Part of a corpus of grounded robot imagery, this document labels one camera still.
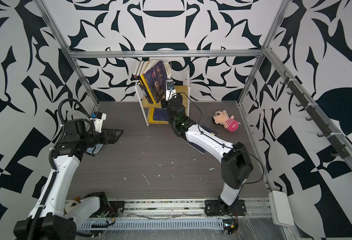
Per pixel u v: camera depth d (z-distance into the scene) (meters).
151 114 1.06
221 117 1.02
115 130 0.67
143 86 0.81
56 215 0.39
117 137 0.70
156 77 0.85
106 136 0.65
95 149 0.66
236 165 0.45
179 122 0.61
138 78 0.78
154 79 0.85
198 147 0.95
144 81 0.79
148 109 1.11
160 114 1.04
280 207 0.70
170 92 0.61
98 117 0.65
